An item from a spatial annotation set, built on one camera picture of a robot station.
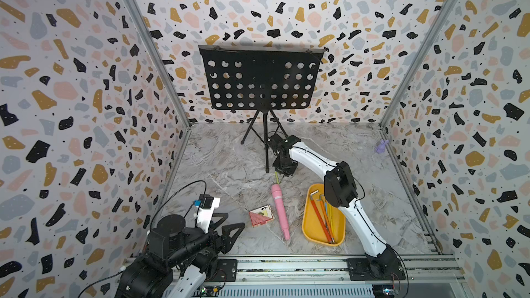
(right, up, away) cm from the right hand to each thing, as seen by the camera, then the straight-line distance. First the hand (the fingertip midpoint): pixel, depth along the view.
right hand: (278, 172), depth 100 cm
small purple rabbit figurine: (+53, +12, +8) cm, 55 cm away
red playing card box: (-7, -16, -14) cm, 23 cm away
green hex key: (-1, -2, 0) cm, 2 cm away
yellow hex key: (+22, -18, -14) cm, 32 cm away
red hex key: (+17, -16, -12) cm, 26 cm away
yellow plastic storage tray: (+14, -20, -16) cm, 29 cm away
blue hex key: (+20, -15, -12) cm, 28 cm away
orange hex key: (+21, -22, -19) cm, 36 cm away
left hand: (-12, -8, -40) cm, 43 cm away
